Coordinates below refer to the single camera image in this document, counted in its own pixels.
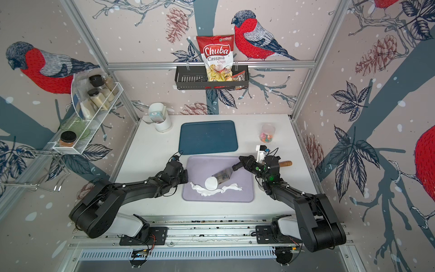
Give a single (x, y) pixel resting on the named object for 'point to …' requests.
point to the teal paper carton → (157, 117)
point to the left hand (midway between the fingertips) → (190, 170)
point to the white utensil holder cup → (166, 126)
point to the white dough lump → (205, 192)
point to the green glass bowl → (77, 125)
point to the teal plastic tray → (199, 137)
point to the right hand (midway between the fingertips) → (239, 157)
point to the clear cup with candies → (267, 133)
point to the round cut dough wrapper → (211, 183)
